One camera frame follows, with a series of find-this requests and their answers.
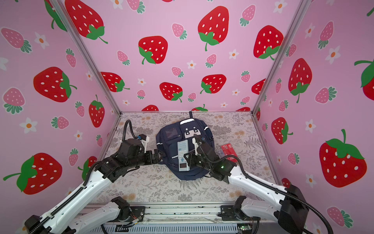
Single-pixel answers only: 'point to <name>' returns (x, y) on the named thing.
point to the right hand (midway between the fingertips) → (183, 155)
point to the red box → (228, 150)
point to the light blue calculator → (182, 149)
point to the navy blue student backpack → (166, 142)
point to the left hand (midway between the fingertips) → (159, 154)
